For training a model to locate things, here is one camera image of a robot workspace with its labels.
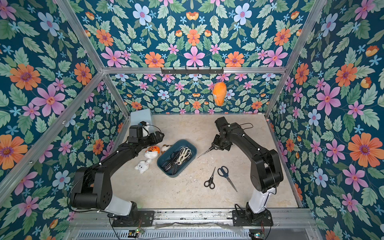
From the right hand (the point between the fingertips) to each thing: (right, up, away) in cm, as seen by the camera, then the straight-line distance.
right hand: (217, 145), depth 89 cm
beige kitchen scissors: (-20, -6, +5) cm, 22 cm away
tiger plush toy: (-41, -4, +3) cm, 41 cm away
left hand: (-35, +7, +1) cm, 36 cm away
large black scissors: (-31, -12, +1) cm, 33 cm away
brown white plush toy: (-34, -3, +8) cm, 35 cm away
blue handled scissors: (+4, -16, 0) cm, 16 cm away
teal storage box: (-25, -15, +1) cm, 29 cm away
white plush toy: (-45, -12, -1) cm, 47 cm away
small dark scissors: (-3, -1, -1) cm, 4 cm away
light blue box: (-53, +18, +9) cm, 57 cm away
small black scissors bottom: (-4, -21, -4) cm, 22 cm away
